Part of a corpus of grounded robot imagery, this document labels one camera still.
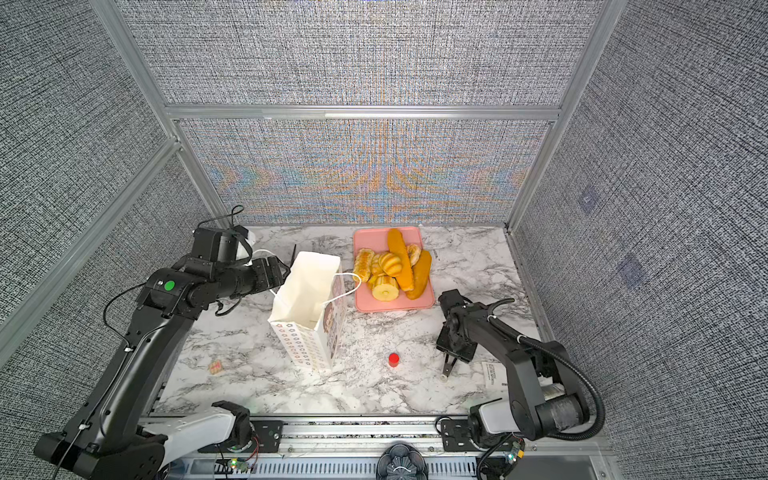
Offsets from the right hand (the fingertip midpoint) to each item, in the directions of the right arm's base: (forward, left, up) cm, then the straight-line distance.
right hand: (450, 349), depth 88 cm
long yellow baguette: (+35, +15, +6) cm, 38 cm away
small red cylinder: (-4, +17, +3) cm, 18 cm away
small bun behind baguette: (+31, +9, +8) cm, 34 cm away
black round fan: (-28, +15, +2) cm, 32 cm away
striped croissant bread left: (+28, +27, +5) cm, 39 cm away
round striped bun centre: (+23, +18, +12) cm, 31 cm away
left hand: (+6, +44, +30) cm, 54 cm away
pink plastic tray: (+44, +22, +1) cm, 49 cm away
